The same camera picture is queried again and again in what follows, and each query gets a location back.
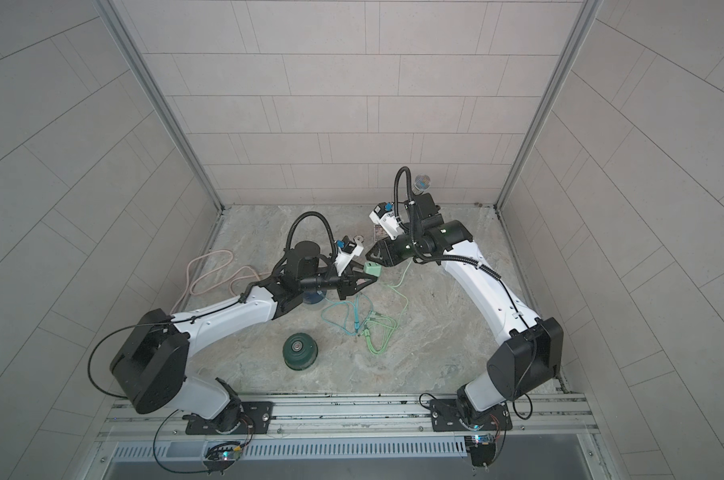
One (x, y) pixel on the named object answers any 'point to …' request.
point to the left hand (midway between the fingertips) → (376, 275)
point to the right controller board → (482, 448)
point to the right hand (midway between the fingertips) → (373, 252)
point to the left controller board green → (222, 456)
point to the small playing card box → (379, 230)
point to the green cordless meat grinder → (299, 351)
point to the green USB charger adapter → (373, 268)
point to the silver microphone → (421, 183)
